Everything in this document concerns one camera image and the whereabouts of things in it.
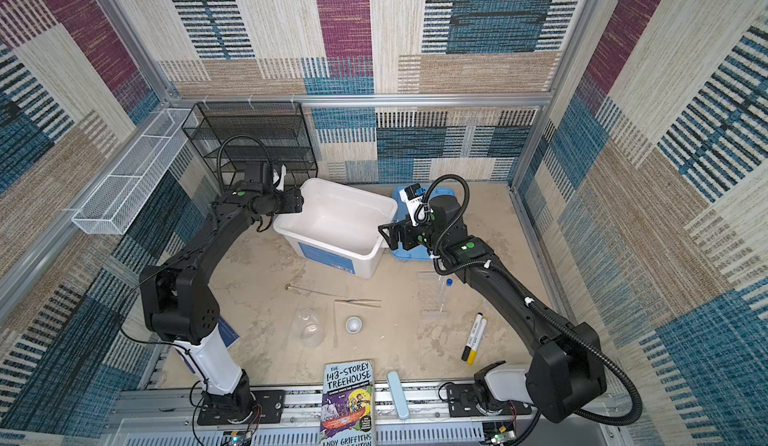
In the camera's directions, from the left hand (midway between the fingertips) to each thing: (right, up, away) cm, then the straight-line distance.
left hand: (292, 194), depth 90 cm
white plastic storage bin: (+12, -10, +13) cm, 20 cm away
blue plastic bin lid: (+33, -6, +1) cm, 33 cm away
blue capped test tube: (+45, -30, -3) cm, 55 cm away
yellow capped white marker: (+53, -41, -8) cm, 67 cm away
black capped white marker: (+51, -40, -8) cm, 66 cm away
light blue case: (+31, -49, -18) cm, 61 cm away
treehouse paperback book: (+19, -51, -19) cm, 58 cm away
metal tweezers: (+20, -32, +1) cm, 38 cm away
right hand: (+30, -9, -12) cm, 34 cm away
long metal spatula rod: (-2, -28, +4) cm, 29 cm away
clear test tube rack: (+43, -30, 0) cm, 52 cm away
